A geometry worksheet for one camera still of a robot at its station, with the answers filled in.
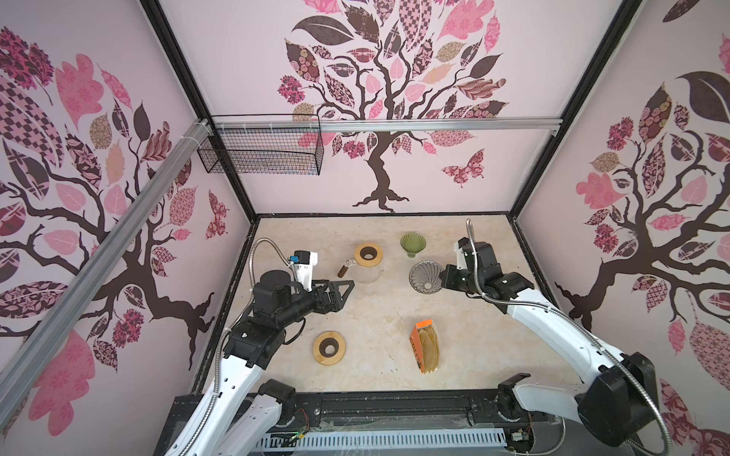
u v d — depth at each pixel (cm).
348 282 65
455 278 71
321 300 60
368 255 95
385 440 70
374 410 76
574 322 90
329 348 85
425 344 78
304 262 61
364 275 100
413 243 106
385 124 93
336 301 60
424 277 87
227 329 51
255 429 55
